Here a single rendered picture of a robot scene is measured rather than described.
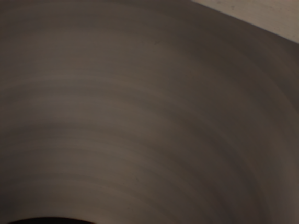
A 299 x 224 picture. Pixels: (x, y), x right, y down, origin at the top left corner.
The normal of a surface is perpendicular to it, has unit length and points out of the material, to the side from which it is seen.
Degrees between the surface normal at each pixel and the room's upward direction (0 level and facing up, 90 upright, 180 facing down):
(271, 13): 25
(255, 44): 53
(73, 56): 6
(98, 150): 10
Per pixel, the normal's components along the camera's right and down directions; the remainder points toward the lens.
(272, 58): -0.79, 0.28
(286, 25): -0.30, 0.61
